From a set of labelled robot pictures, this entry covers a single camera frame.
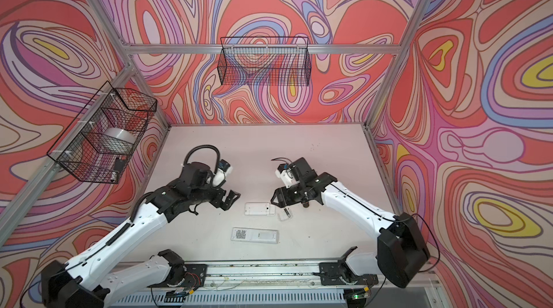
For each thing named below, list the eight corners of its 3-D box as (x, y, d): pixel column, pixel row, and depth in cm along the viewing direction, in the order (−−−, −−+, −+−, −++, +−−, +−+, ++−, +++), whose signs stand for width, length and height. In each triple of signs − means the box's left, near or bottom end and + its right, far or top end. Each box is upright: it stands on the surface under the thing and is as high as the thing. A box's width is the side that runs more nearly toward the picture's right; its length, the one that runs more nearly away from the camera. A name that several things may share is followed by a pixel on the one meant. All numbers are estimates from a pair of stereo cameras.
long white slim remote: (230, 241, 83) (229, 239, 81) (233, 228, 86) (231, 226, 84) (279, 244, 82) (279, 242, 80) (280, 231, 85) (280, 229, 83)
